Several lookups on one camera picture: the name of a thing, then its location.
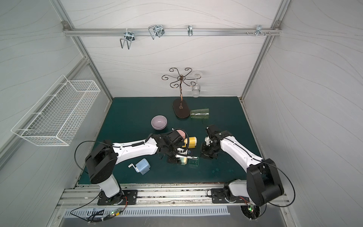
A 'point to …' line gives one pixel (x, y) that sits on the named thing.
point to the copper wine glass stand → (180, 107)
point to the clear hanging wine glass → (196, 88)
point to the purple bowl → (159, 122)
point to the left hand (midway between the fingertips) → (181, 157)
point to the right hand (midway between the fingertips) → (201, 155)
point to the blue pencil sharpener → (142, 167)
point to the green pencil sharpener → (184, 161)
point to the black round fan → (251, 212)
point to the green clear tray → (194, 161)
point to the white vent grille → (151, 211)
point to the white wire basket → (55, 119)
